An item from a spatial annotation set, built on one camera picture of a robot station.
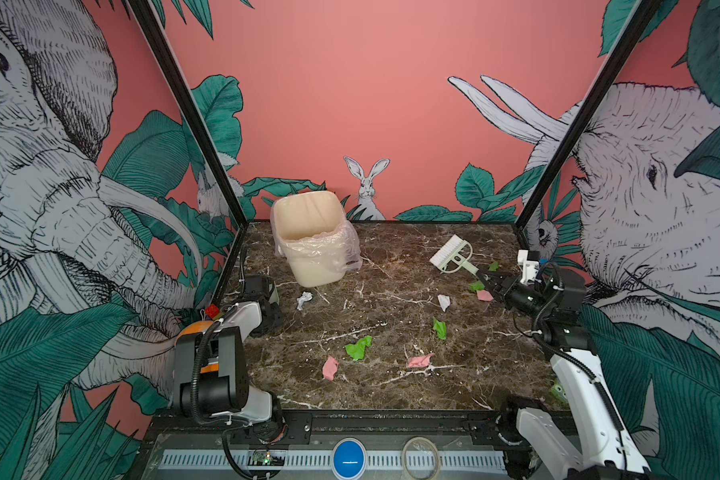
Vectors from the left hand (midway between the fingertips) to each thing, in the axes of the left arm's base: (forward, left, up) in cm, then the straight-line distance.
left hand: (271, 316), depth 92 cm
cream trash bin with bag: (+28, -11, +8) cm, 32 cm away
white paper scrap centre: (+4, -56, -2) cm, 57 cm away
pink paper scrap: (-16, -19, -2) cm, 25 cm away
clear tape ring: (-38, -37, -1) cm, 54 cm away
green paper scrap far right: (-6, -58, +24) cm, 63 cm away
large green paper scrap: (-12, -27, -1) cm, 29 cm away
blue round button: (-38, -25, +1) cm, 45 cm away
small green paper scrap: (-6, -53, -1) cm, 53 cm away
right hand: (-4, -57, +27) cm, 63 cm away
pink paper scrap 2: (-16, -45, -1) cm, 47 cm away
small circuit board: (-37, -5, -1) cm, 37 cm away
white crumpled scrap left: (+7, -10, -1) cm, 13 cm away
